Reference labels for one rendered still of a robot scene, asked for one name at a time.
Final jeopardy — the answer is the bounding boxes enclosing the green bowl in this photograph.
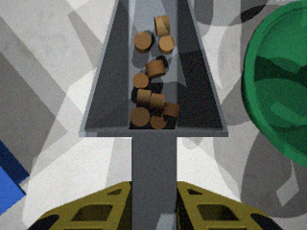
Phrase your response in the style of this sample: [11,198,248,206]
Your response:
[241,0,307,168]

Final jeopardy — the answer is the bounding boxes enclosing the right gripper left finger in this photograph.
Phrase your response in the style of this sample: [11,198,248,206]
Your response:
[38,181,131,230]

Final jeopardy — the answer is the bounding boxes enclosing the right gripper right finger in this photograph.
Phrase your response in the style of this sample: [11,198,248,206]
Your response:
[177,181,271,230]

